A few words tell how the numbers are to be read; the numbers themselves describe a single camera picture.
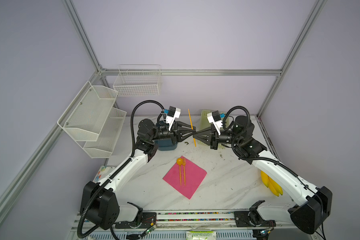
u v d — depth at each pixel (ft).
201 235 2.17
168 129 1.88
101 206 1.31
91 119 2.56
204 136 2.00
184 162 3.08
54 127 2.02
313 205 1.26
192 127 1.94
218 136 1.85
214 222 2.41
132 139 1.79
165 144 3.32
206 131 1.94
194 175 2.92
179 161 3.11
